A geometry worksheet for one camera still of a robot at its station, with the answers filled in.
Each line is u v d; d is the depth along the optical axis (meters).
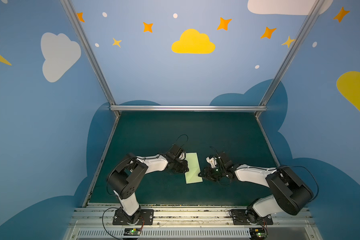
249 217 0.67
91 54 0.85
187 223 0.74
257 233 0.71
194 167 0.92
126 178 0.47
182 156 0.82
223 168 0.72
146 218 0.74
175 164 0.78
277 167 0.51
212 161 0.86
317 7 0.69
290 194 0.44
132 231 0.72
